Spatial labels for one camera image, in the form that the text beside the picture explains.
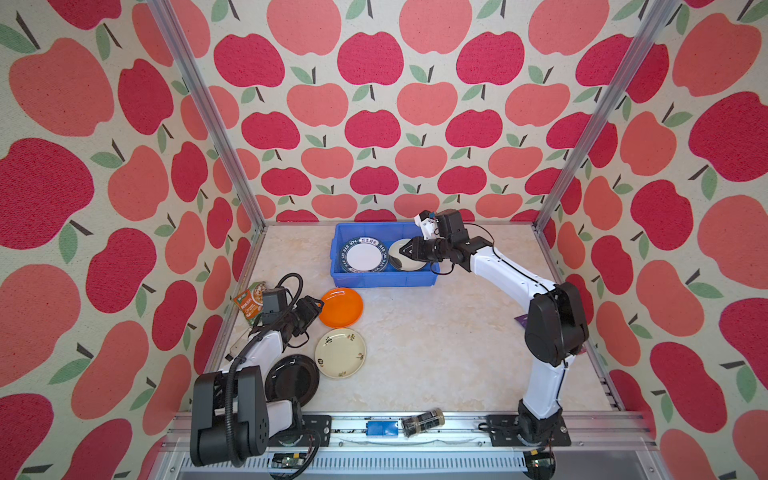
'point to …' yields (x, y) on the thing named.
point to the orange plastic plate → (342, 308)
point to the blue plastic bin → (427, 276)
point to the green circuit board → (287, 460)
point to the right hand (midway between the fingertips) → (407, 248)
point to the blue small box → (382, 428)
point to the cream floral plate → (340, 353)
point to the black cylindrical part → (422, 422)
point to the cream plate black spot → (400, 260)
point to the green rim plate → (364, 255)
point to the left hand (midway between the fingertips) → (322, 307)
